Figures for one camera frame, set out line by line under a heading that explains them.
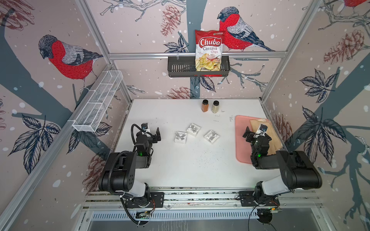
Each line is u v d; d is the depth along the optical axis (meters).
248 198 0.73
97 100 0.78
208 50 0.85
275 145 0.93
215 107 1.07
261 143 0.74
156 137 0.85
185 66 1.01
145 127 0.78
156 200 0.73
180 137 0.95
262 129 0.77
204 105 1.07
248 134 0.83
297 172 0.45
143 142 0.70
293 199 0.75
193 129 0.98
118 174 0.44
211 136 0.95
